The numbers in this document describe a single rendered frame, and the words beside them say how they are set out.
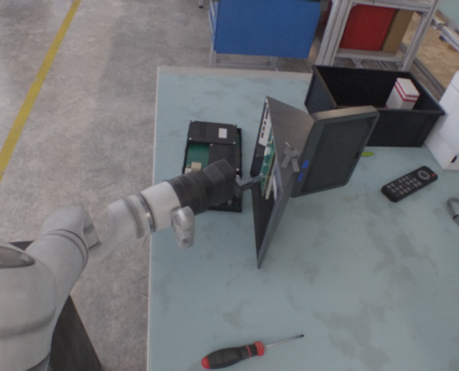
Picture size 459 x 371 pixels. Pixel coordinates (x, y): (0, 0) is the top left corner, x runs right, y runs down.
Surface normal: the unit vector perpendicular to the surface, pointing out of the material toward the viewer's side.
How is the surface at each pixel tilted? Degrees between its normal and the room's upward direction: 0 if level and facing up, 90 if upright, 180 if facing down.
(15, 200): 0
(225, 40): 90
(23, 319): 67
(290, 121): 0
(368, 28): 90
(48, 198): 0
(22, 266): 46
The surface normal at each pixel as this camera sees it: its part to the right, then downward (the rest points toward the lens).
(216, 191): 0.51, 0.66
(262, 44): 0.11, 0.73
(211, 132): 0.11, -0.69
